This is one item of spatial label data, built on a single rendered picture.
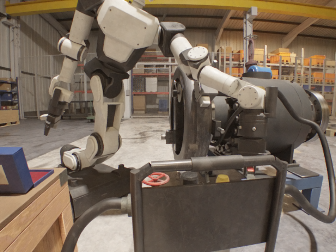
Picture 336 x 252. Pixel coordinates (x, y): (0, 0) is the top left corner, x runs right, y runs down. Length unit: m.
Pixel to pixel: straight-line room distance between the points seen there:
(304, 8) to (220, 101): 10.79
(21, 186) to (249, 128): 0.64
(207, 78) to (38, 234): 0.68
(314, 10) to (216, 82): 11.57
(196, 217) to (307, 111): 1.11
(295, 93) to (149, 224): 1.21
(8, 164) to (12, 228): 0.14
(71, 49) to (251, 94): 0.83
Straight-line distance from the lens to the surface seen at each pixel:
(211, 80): 0.64
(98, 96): 0.96
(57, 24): 15.86
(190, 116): 0.89
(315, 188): 1.43
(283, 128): 1.27
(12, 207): 0.51
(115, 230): 1.11
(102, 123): 1.01
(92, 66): 1.08
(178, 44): 0.82
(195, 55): 0.69
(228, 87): 0.61
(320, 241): 1.25
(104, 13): 0.89
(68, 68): 1.05
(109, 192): 1.23
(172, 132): 1.23
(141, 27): 0.85
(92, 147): 1.04
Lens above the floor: 0.69
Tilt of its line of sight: 7 degrees down
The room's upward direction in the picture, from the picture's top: straight up
